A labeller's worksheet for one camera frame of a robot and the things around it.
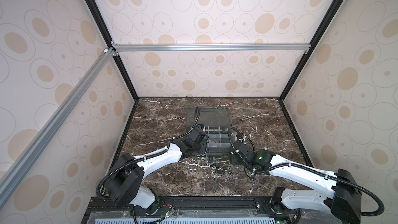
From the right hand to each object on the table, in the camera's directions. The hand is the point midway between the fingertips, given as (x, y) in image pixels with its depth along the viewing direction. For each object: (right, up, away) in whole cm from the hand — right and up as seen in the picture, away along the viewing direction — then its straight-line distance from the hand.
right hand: (233, 154), depth 81 cm
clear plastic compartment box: (-7, +16, +26) cm, 31 cm away
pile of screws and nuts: (-9, -7, +4) cm, 12 cm away
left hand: (-14, +6, +3) cm, 15 cm away
